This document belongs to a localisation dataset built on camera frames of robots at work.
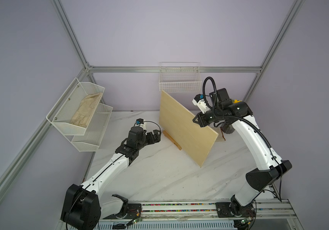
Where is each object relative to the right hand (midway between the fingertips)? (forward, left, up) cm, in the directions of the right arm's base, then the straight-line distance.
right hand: (196, 122), depth 73 cm
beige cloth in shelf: (+11, +61, 0) cm, 62 cm away
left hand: (0, +23, -11) cm, 25 cm away
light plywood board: (+4, +9, -3) cm, 11 cm away
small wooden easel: (+5, +12, -25) cm, 28 cm away
